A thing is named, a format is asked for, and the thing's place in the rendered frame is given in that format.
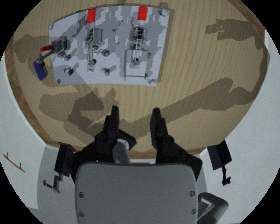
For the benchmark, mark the blue plate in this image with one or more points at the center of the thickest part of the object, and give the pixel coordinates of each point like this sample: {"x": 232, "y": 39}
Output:
{"x": 40, "y": 71}

